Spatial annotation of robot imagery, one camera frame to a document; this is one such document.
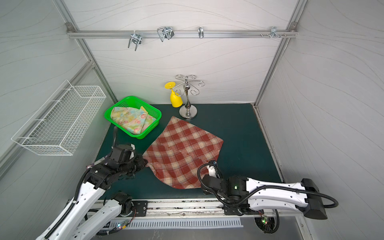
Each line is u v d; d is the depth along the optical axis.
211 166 0.68
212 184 0.54
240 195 0.51
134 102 1.13
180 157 0.91
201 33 0.78
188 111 1.14
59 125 0.69
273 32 0.76
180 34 0.80
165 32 0.77
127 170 0.61
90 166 0.86
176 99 1.01
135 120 1.07
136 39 0.80
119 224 0.68
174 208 0.75
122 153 0.55
